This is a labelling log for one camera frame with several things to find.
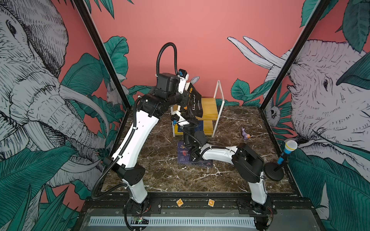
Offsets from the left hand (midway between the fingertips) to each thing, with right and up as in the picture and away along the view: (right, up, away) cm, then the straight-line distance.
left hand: (187, 90), depth 67 cm
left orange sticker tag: (-4, -58, +8) cm, 59 cm away
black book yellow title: (+4, -6, +11) cm, 13 cm away
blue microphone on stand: (+52, -45, +19) cm, 71 cm away
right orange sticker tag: (+12, -58, +8) cm, 60 cm away
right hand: (+1, -6, +6) cm, 9 cm away
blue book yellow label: (+9, -19, +35) cm, 41 cm away
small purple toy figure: (+41, -26, +34) cm, 59 cm away
